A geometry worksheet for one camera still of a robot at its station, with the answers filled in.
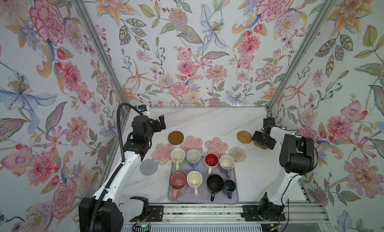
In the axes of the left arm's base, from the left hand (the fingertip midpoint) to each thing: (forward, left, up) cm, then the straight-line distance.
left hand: (158, 117), depth 79 cm
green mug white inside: (-12, -9, -21) cm, 25 cm away
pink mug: (-27, -10, -25) cm, 38 cm away
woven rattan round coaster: (+5, -54, -27) cm, 60 cm away
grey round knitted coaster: (-16, +9, -27) cm, 33 cm away
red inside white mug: (-13, -29, -25) cm, 40 cm away
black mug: (-27, -30, -25) cm, 47 cm away
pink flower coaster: (-7, +1, -27) cm, 28 cm away
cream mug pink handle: (-25, -19, -24) cm, 39 cm away
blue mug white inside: (-12, -18, -22) cm, 31 cm away
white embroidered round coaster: (-8, -47, -27) cm, 54 cm away
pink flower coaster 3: (-2, -34, -27) cm, 43 cm away
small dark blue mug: (-28, -37, -25) cm, 53 cm away
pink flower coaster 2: (+1, -17, -28) cm, 33 cm away
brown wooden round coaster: (+5, -6, -28) cm, 29 cm away
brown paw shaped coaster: (-5, -60, -22) cm, 64 cm away
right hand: (+1, -64, -27) cm, 70 cm away
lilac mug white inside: (-14, -38, -26) cm, 48 cm away
